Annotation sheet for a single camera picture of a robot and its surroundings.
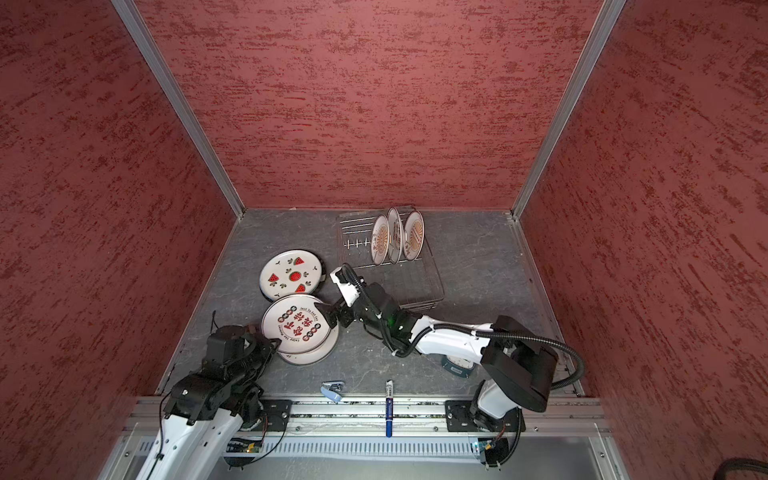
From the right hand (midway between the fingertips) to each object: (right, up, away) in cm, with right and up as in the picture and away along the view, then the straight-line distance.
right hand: (327, 300), depth 76 cm
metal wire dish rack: (+24, 0, +24) cm, 33 cm away
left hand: (-12, -13, +2) cm, 18 cm away
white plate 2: (-10, -9, +7) cm, 15 cm away
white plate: (-5, -17, +7) cm, 19 cm away
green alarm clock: (+35, -19, +3) cm, 40 cm away
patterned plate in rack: (+18, +17, +25) cm, 35 cm away
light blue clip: (+1, -25, 0) cm, 25 cm away
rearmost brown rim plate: (+25, +17, +26) cm, 40 cm away
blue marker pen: (+16, -28, -2) cm, 32 cm away
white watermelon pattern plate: (-18, +5, +22) cm, 29 cm away
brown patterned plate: (+13, +16, +25) cm, 32 cm away
